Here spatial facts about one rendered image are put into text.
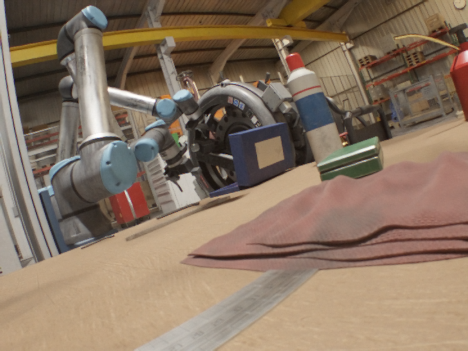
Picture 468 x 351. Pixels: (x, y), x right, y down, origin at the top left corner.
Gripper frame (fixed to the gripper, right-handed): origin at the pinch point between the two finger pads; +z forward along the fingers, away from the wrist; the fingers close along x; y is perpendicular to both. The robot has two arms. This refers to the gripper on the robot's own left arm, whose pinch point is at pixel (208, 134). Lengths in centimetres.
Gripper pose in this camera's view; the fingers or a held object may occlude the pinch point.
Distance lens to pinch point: 181.8
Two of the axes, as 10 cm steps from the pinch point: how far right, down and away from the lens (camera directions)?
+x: -8.1, -1.5, 5.7
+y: 4.3, -8.2, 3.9
